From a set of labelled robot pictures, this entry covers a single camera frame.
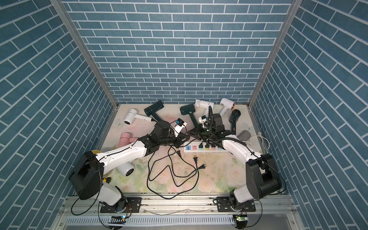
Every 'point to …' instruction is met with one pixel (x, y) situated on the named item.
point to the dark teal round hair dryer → (233, 119)
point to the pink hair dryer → (125, 139)
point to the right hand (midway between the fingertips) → (189, 133)
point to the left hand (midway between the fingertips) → (191, 138)
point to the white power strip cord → (249, 138)
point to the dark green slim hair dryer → (152, 109)
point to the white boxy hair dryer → (203, 104)
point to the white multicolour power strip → (197, 147)
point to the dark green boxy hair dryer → (189, 109)
